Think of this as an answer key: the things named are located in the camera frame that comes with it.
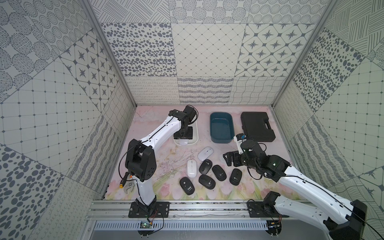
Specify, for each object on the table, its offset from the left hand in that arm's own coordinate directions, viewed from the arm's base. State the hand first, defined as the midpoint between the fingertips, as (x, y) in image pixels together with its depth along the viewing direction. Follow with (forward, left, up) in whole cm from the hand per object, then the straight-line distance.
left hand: (190, 138), depth 86 cm
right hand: (-11, -22, +2) cm, 25 cm away
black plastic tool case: (+15, -44, -8) cm, 47 cm away
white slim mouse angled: (-3, -9, -12) cm, 15 cm away
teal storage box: (+17, -21, -11) cm, 29 cm away
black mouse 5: (-23, +1, -12) cm, 26 cm away
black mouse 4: (-20, -9, -13) cm, 26 cm away
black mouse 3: (-18, -26, -12) cm, 33 cm away
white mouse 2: (-13, -1, -12) cm, 17 cm away
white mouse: (-1, +4, -2) cm, 5 cm away
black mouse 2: (-15, -17, -13) cm, 26 cm away
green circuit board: (-41, +21, -16) cm, 48 cm away
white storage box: (+8, -2, -9) cm, 12 cm away
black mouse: (-11, -9, -13) cm, 20 cm away
